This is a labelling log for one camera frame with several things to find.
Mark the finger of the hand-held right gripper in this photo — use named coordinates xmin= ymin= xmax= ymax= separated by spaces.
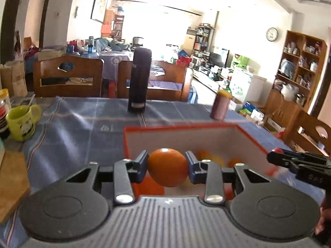
xmin=267 ymin=151 xmax=306 ymax=175

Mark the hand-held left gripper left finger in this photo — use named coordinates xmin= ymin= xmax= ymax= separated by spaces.
xmin=66 ymin=150 xmax=150 ymax=204

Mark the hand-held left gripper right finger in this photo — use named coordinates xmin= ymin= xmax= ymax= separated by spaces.
xmin=185 ymin=151 xmax=271 ymax=204

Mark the large orange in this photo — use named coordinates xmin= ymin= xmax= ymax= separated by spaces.
xmin=147 ymin=148 xmax=188 ymax=187

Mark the orange cardboard box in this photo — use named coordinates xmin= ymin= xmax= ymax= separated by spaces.
xmin=123 ymin=124 xmax=279 ymax=199

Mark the person's right hand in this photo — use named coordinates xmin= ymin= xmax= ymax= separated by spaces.
xmin=314 ymin=206 xmax=331 ymax=236

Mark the wooden chair with oval cutout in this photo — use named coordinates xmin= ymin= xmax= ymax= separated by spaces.
xmin=118 ymin=60 xmax=194 ymax=102
xmin=33 ymin=55 xmax=105 ymax=98
xmin=281 ymin=110 xmax=331 ymax=158

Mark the wooden shelf cabinet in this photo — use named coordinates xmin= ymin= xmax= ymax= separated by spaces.
xmin=263 ymin=30 xmax=328 ymax=136

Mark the purple cup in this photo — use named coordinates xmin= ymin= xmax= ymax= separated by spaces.
xmin=210 ymin=90 xmax=233 ymax=121

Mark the blue patterned tablecloth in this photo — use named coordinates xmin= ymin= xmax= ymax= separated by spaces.
xmin=0 ymin=96 xmax=331 ymax=248

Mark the white low cabinet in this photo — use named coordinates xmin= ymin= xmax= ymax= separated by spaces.
xmin=229 ymin=68 xmax=266 ymax=104

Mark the black thermos bottle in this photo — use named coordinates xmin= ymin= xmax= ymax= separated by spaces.
xmin=127 ymin=47 xmax=152 ymax=114

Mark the table with purple cloth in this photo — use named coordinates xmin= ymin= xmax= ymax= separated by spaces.
xmin=98 ymin=51 xmax=135 ymax=81

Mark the black television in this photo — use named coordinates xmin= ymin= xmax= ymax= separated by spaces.
xmin=209 ymin=52 xmax=229 ymax=68

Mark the standing air conditioner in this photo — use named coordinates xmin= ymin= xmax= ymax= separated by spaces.
xmin=181 ymin=28 xmax=197 ymax=55

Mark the green panda mug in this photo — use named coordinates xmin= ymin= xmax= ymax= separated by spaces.
xmin=6 ymin=105 xmax=42 ymax=142

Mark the dark bookshelf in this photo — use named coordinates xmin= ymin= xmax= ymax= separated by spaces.
xmin=193 ymin=26 xmax=216 ymax=52

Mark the wooden cutting board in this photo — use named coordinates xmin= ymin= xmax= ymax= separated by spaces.
xmin=0 ymin=151 xmax=31 ymax=224

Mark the glass bottle with black cap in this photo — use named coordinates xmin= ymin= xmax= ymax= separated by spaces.
xmin=0 ymin=100 xmax=11 ymax=139

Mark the white jar with yellow lid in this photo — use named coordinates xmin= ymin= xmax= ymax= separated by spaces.
xmin=0 ymin=88 xmax=12 ymax=110

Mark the brown paper bag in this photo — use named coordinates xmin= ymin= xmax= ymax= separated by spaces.
xmin=0 ymin=60 xmax=28 ymax=98

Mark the round wall clock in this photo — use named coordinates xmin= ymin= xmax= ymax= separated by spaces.
xmin=266 ymin=27 xmax=279 ymax=42

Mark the framed wall picture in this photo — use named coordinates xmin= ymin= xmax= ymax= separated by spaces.
xmin=90 ymin=0 xmax=109 ymax=23

